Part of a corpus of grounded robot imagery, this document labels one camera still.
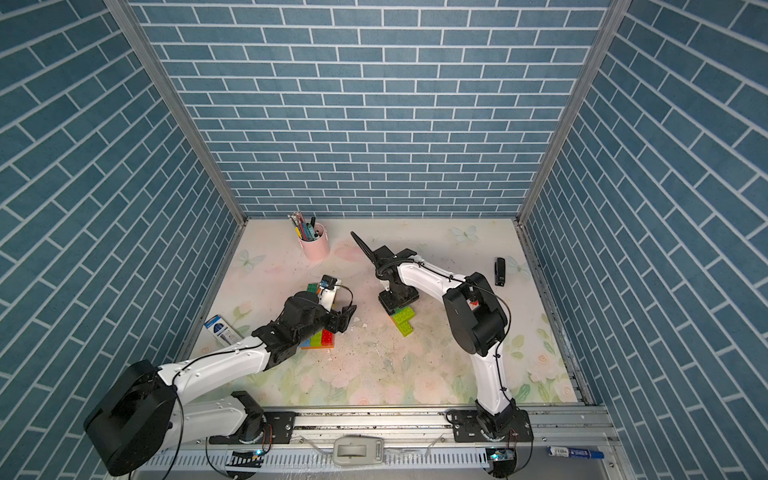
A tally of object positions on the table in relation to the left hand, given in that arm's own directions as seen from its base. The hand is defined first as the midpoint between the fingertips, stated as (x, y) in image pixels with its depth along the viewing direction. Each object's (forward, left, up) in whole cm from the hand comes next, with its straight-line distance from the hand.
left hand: (351, 304), depth 84 cm
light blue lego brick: (-15, +8, +9) cm, 19 cm away
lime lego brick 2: (-3, -16, -9) cm, 18 cm away
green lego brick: (-1, -13, -1) cm, 13 cm away
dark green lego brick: (+10, +15, -8) cm, 20 cm away
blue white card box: (-4, +39, -10) cm, 41 cm away
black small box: (+18, -49, -9) cm, 53 cm away
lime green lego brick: (-8, +10, -7) cm, 14 cm away
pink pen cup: (+25, +16, -6) cm, 30 cm away
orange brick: (-9, +10, -10) cm, 16 cm away
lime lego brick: (+1, -16, -7) cm, 17 cm away
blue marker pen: (-34, -55, -8) cm, 65 cm away
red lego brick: (-7, +7, -8) cm, 13 cm away
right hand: (+4, -14, -10) cm, 18 cm away
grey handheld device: (-34, -4, -9) cm, 35 cm away
